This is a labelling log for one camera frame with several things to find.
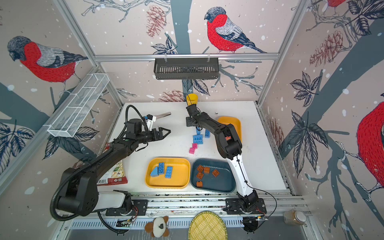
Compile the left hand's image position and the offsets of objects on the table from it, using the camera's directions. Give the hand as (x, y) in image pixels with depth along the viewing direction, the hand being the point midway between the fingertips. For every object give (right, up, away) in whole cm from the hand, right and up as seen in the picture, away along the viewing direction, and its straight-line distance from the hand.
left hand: (165, 132), depth 82 cm
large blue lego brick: (+18, -6, +15) cm, 25 cm away
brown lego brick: (+19, -27, -4) cm, 34 cm away
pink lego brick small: (+16, -10, +14) cm, 24 cm away
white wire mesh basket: (-46, +6, -11) cm, 48 cm away
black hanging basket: (+10, +43, +24) cm, 50 cm away
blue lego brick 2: (+19, -2, +20) cm, 28 cm away
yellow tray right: (+45, +5, +20) cm, 50 cm away
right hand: (+15, +4, +24) cm, 29 cm away
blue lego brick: (+1, -24, +1) cm, 24 cm away
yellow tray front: (+9, -24, +1) cm, 26 cm away
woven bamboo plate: (+23, -42, -14) cm, 50 cm away
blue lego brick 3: (+25, -3, +18) cm, 31 cm away
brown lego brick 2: (+20, -22, +3) cm, 30 cm away
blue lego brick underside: (+20, -8, +15) cm, 26 cm away
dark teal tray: (+34, -29, 0) cm, 44 cm away
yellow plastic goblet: (+14, +22, +25) cm, 36 cm away
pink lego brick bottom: (+15, -13, +10) cm, 22 cm away
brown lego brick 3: (+29, -24, +1) cm, 37 cm away
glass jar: (+60, -35, -20) cm, 72 cm away
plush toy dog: (+1, -41, -16) cm, 45 cm away
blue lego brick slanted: (-6, -23, +1) cm, 24 cm away
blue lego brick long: (-3, -22, +3) cm, 22 cm away
